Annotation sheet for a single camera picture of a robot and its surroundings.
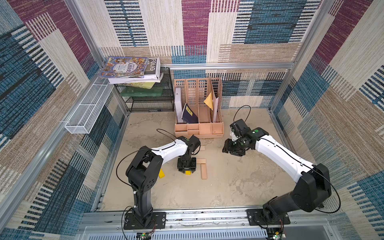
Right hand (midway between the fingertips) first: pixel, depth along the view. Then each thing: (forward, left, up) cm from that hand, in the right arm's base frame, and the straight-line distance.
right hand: (224, 149), depth 83 cm
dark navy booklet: (+30, +20, -3) cm, 36 cm away
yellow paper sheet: (+27, +8, +11) cm, 30 cm away
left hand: (-7, +19, -12) cm, 23 cm away
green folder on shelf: (+38, +59, +11) cm, 72 cm away
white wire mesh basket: (+5, +68, +21) cm, 72 cm away
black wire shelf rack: (+45, +45, 0) cm, 64 cm away
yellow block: (-8, +20, -12) cm, 25 cm away
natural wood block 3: (-8, +11, -14) cm, 19 cm away
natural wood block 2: (+1, +12, -14) cm, 19 cm away
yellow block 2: (-8, +36, -12) cm, 39 cm away
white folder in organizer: (+30, +27, +6) cm, 41 cm away
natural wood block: (+9, +11, -13) cm, 19 cm away
